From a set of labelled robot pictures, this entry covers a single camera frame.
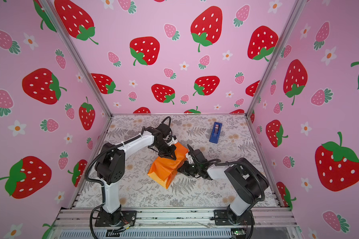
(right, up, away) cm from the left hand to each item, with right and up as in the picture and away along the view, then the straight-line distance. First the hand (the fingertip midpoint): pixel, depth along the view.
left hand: (177, 159), depth 88 cm
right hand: (-1, -8, -2) cm, 8 cm away
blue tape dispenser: (+27, +16, +16) cm, 35 cm away
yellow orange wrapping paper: (-8, -5, -4) cm, 10 cm away
